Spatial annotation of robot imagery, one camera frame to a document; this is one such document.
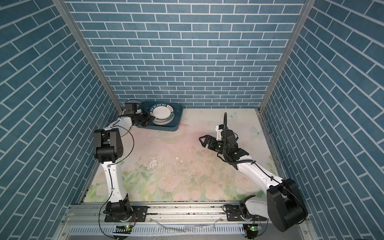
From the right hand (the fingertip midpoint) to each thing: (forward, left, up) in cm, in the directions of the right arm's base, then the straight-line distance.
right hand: (203, 138), depth 83 cm
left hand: (+22, +35, -6) cm, 42 cm away
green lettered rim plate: (+28, +32, -11) cm, 44 cm away
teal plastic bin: (+23, +22, -15) cm, 35 cm away
